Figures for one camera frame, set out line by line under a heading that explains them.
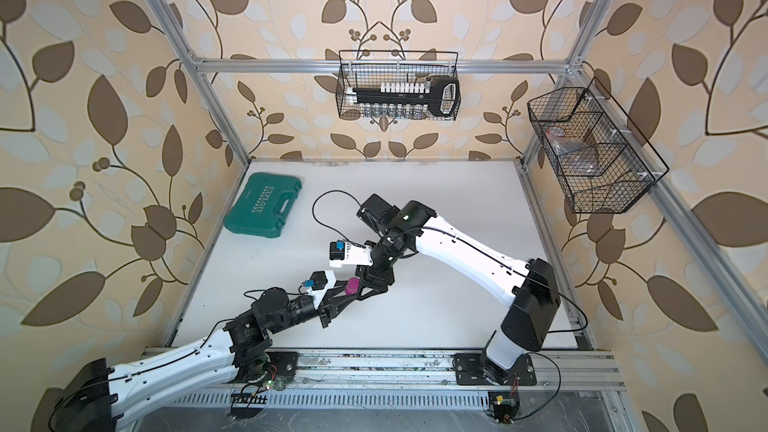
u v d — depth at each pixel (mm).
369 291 641
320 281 615
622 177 722
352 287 693
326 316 648
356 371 753
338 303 671
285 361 761
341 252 598
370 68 912
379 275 608
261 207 1016
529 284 420
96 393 442
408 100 844
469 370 735
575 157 703
